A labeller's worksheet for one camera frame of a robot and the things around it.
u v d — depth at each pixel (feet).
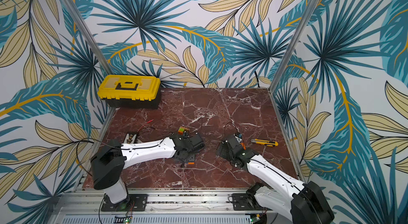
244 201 2.42
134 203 2.40
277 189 1.56
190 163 2.80
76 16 2.63
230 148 2.09
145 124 3.30
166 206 2.40
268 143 3.04
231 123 3.38
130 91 3.18
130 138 3.04
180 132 3.20
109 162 1.54
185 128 3.17
